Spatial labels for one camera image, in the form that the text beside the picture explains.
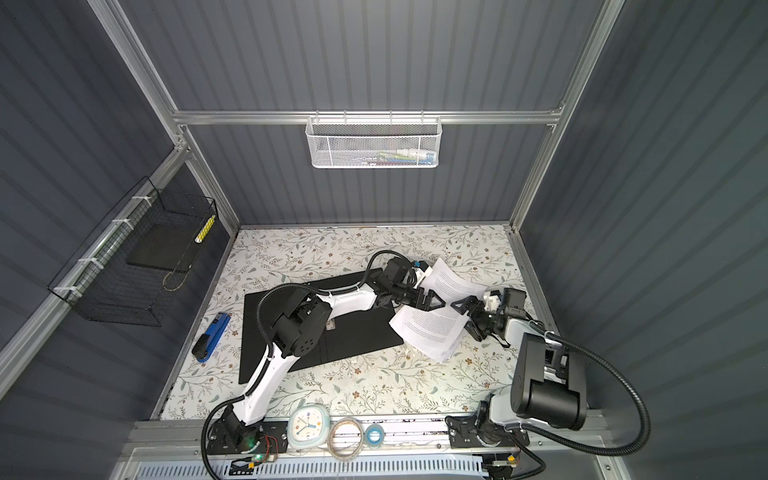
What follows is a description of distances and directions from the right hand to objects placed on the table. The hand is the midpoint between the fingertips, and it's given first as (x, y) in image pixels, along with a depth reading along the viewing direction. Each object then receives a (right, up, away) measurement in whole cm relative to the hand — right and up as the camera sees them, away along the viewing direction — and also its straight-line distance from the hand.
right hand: (462, 315), depth 91 cm
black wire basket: (-85, +16, -18) cm, 88 cm away
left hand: (-7, +3, +4) cm, 8 cm away
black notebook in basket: (-80, +21, -13) cm, 84 cm away
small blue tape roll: (-26, -27, -15) cm, 41 cm away
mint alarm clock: (-42, -24, -18) cm, 52 cm away
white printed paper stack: (-7, -5, 0) cm, 9 cm away
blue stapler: (-76, -7, -4) cm, 76 cm away
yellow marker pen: (-74, +26, -9) cm, 79 cm away
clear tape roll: (-34, -28, -15) cm, 47 cm away
